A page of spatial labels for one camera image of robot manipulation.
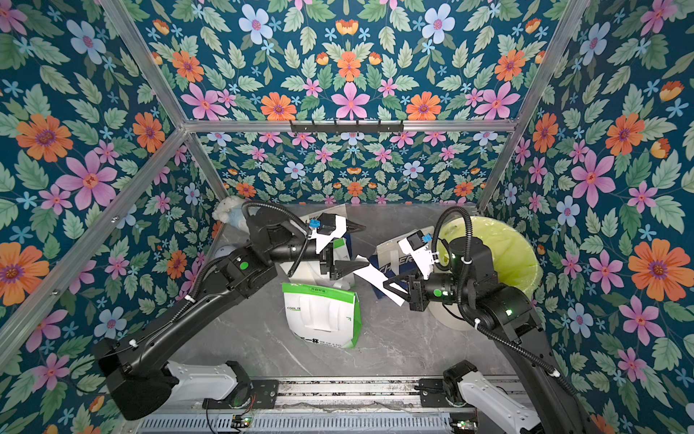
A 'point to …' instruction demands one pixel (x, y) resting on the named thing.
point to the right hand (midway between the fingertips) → (391, 277)
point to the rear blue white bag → (336, 211)
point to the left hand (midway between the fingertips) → (364, 245)
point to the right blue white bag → (392, 259)
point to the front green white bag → (323, 315)
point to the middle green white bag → (310, 270)
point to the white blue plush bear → (229, 210)
